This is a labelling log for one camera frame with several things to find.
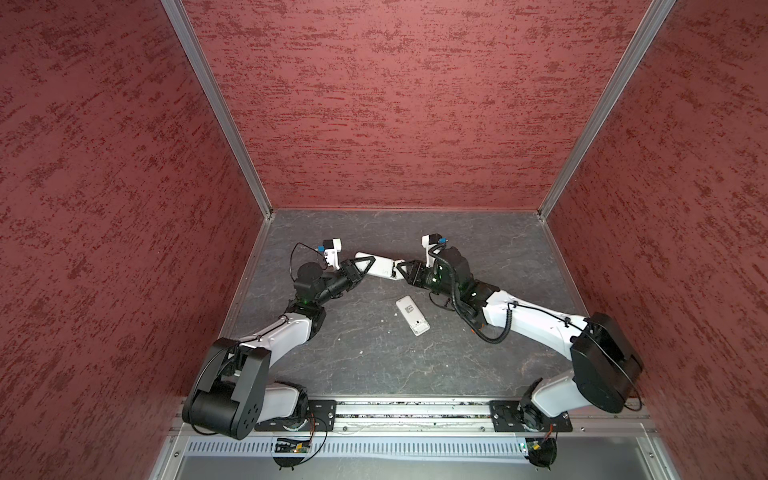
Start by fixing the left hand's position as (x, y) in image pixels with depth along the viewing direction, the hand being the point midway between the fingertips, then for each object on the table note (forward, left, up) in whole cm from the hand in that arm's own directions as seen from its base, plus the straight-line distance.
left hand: (377, 265), depth 80 cm
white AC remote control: (-7, -12, -19) cm, 23 cm away
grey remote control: (0, -2, 0) cm, 2 cm away
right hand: (-2, -5, -1) cm, 5 cm away
